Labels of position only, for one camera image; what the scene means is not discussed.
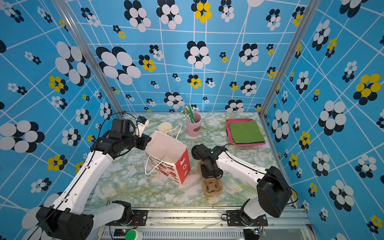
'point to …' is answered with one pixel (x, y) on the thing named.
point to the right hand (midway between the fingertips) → (209, 175)
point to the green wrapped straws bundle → (188, 113)
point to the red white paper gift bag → (169, 155)
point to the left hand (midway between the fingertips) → (150, 137)
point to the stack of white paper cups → (166, 127)
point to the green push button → (134, 234)
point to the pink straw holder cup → (194, 129)
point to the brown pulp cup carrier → (212, 186)
